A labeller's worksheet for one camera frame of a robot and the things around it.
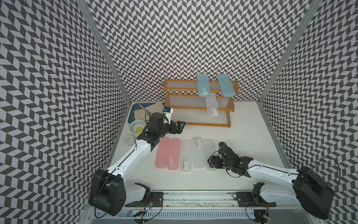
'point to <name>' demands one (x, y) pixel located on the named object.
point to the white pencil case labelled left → (186, 156)
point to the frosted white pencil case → (212, 104)
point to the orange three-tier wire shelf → (187, 105)
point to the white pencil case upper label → (198, 152)
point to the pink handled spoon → (142, 107)
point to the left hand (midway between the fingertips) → (179, 123)
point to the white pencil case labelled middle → (209, 148)
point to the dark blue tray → (134, 107)
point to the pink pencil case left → (163, 152)
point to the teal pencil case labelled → (203, 84)
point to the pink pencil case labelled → (175, 155)
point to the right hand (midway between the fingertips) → (213, 163)
